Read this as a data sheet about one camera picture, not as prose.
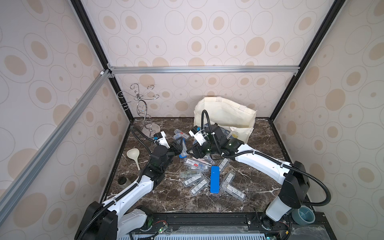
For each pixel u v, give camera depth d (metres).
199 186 0.84
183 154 0.79
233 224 0.76
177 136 0.78
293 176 0.44
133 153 0.97
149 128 1.09
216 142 0.59
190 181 0.85
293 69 0.95
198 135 0.69
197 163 0.91
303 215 0.75
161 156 0.59
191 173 0.88
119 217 0.43
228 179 0.87
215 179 0.87
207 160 0.94
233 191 0.81
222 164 0.92
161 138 0.70
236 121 0.98
